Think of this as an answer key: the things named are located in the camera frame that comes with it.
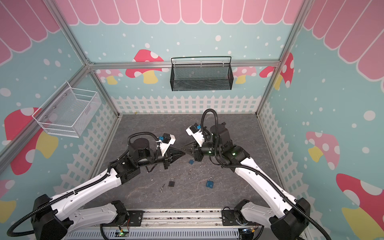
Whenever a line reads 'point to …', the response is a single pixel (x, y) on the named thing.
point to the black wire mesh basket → (201, 77)
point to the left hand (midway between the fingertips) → (183, 156)
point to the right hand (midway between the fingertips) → (182, 149)
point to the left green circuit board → (118, 233)
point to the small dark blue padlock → (191, 161)
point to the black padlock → (172, 182)
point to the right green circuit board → (247, 230)
